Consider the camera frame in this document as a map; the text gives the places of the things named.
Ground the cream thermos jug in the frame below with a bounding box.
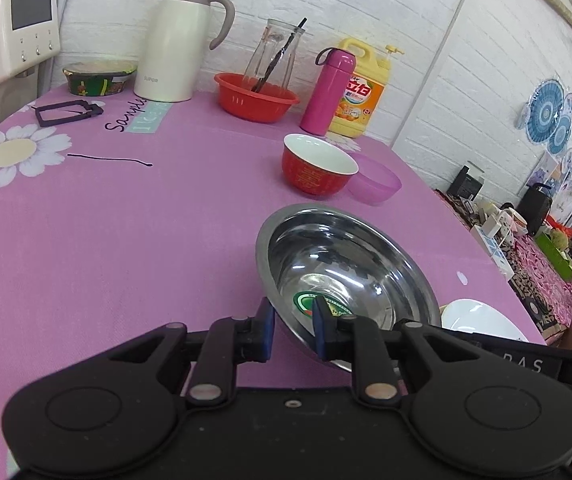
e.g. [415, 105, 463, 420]
[133, 0, 237, 103]

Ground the green box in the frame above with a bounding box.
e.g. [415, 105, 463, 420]
[536, 232, 572, 281]

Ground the red plastic basket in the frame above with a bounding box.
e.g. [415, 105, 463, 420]
[214, 72, 301, 123]

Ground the glass pitcher with stirrer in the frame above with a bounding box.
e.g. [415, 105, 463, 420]
[252, 16, 308, 93]

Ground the purple plastic bowl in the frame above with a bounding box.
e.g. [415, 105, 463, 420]
[347, 153, 403, 206]

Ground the pink floral tablecloth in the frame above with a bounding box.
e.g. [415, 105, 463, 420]
[0, 77, 549, 480]

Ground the white appliance with screen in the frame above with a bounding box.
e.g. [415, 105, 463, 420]
[0, 0, 74, 136]

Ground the green foil food container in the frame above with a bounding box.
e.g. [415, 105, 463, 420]
[62, 60, 139, 97]

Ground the black rectangular frame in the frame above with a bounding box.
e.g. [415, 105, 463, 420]
[33, 101, 105, 127]

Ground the blue patterned wall fan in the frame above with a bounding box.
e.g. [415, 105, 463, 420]
[518, 76, 568, 137]

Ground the stainless steel bowl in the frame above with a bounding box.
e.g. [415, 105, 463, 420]
[255, 202, 442, 373]

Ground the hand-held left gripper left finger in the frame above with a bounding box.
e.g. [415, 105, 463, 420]
[108, 297, 277, 407]

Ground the small white plate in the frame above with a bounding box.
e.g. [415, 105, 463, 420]
[440, 299, 530, 343]

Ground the yellow detergent bottle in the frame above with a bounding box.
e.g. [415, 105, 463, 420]
[328, 36, 405, 140]

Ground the red bowl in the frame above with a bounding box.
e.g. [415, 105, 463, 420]
[281, 133, 359, 198]

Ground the pink water bottle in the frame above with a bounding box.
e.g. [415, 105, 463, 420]
[300, 46, 357, 137]

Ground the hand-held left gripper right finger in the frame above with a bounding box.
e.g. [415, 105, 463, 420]
[312, 295, 467, 406]

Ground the black speaker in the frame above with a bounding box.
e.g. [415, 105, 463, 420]
[520, 183, 554, 236]

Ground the black box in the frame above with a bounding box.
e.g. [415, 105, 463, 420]
[452, 165, 486, 203]

